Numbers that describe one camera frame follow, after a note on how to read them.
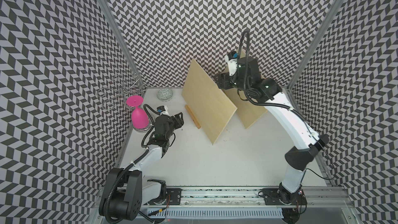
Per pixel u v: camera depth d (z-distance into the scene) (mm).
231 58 584
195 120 955
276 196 726
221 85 628
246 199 739
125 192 408
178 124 769
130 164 454
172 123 707
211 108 816
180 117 807
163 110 742
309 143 432
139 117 749
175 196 723
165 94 1123
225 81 598
